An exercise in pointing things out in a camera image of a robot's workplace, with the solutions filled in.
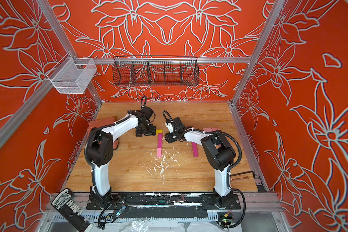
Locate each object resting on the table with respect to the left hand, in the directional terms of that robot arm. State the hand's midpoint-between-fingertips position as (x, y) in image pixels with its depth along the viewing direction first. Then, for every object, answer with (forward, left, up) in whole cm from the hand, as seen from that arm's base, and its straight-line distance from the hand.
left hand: (150, 132), depth 95 cm
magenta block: (-5, -7, -6) cm, 10 cm away
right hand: (+1, -12, -2) cm, 13 cm away
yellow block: (+5, -5, -5) cm, 8 cm away
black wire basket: (+36, 0, +25) cm, 43 cm away
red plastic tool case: (+7, +38, -2) cm, 38 cm away
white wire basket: (+23, +52, +27) cm, 63 cm away
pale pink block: (-12, -7, -4) cm, 14 cm away
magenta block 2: (-8, -31, -5) cm, 32 cm away
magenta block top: (-1, -6, -5) cm, 8 cm away
